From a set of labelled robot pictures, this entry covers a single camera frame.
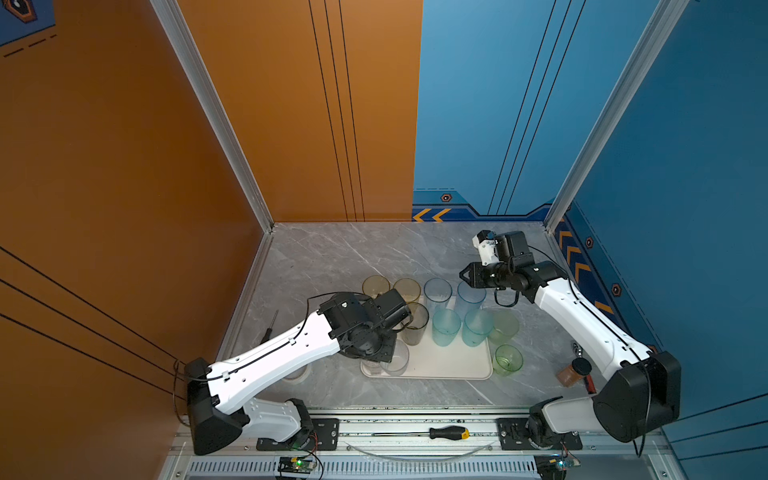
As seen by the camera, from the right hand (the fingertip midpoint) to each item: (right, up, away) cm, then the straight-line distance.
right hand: (462, 273), depth 82 cm
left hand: (-21, -17, -13) cm, 30 cm away
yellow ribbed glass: (-25, -4, +5) cm, 26 cm away
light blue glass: (-7, -6, +4) cm, 10 cm away
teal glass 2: (-4, -16, +6) cm, 18 cm away
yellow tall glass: (-15, -5, +4) cm, 16 cm away
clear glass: (-25, -25, -3) cm, 36 cm away
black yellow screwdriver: (-8, -38, -10) cm, 40 cm away
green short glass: (+13, -25, +2) cm, 28 cm away
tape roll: (-45, -28, -1) cm, 53 cm away
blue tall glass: (+4, -8, +8) cm, 12 cm away
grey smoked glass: (-13, -18, +5) cm, 23 cm away
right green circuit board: (+19, -45, -12) cm, 51 cm away
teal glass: (+6, -17, +7) cm, 19 cm away
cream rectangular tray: (-9, -25, +2) cm, 27 cm away
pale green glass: (+13, -15, +2) cm, 20 cm away
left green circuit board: (-42, -45, -12) cm, 63 cm away
